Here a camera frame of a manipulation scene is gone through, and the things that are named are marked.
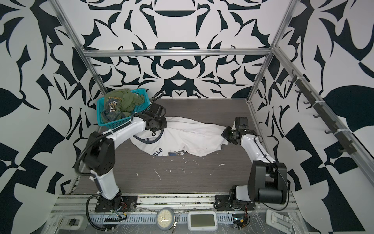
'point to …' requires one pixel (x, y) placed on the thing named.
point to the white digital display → (202, 221)
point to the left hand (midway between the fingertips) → (166, 122)
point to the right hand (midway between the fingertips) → (225, 132)
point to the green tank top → (119, 104)
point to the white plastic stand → (278, 221)
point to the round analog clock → (165, 218)
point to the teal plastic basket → (100, 106)
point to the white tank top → (182, 135)
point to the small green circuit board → (240, 221)
